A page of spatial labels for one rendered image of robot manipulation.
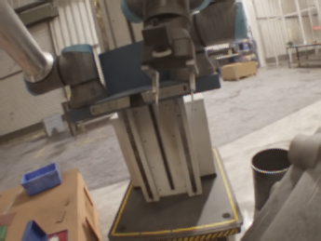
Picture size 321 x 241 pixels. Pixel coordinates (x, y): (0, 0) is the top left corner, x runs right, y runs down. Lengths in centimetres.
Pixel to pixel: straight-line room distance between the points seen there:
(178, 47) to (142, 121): 82
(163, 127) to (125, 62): 38
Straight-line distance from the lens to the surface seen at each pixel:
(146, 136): 109
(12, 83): 935
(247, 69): 756
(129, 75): 95
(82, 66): 88
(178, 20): 30
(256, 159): 146
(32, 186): 156
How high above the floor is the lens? 107
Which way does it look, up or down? 13 degrees down
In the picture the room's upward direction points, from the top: 15 degrees counter-clockwise
